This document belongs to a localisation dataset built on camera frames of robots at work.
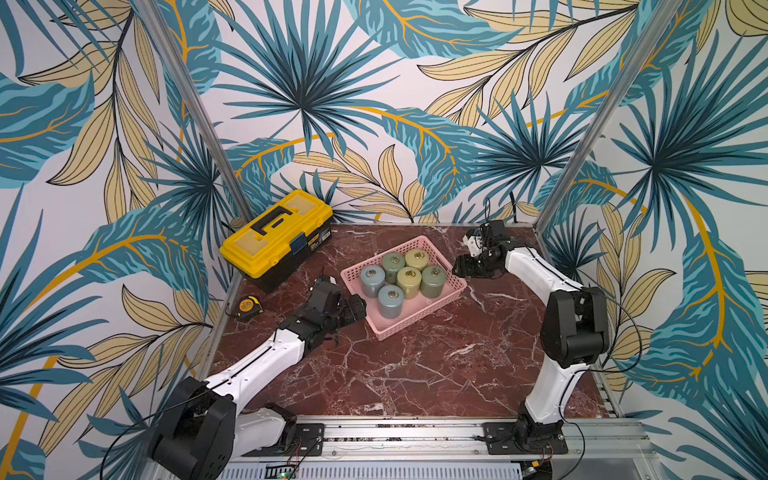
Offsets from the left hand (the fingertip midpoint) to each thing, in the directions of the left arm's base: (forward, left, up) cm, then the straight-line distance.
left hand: (354, 311), depth 85 cm
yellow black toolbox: (+18, +27, +7) cm, 33 cm away
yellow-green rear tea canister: (+21, -19, -1) cm, 28 cm away
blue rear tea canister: (+12, -5, 0) cm, 13 cm away
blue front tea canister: (+5, -10, -3) cm, 12 cm away
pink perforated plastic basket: (+4, -17, -7) cm, 19 cm away
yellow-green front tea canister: (+13, -16, -1) cm, 21 cm away
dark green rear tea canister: (+19, -11, -1) cm, 22 cm away
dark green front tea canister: (+13, -24, -2) cm, 27 cm away
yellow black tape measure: (+4, +33, -7) cm, 34 cm away
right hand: (+16, -34, 0) cm, 37 cm away
